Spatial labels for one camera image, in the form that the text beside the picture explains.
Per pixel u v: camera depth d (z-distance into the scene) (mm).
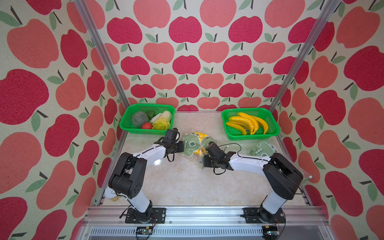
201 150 907
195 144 932
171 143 741
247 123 1019
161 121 1016
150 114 1130
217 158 700
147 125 1042
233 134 1071
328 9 703
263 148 928
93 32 770
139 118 1039
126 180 463
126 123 1073
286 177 454
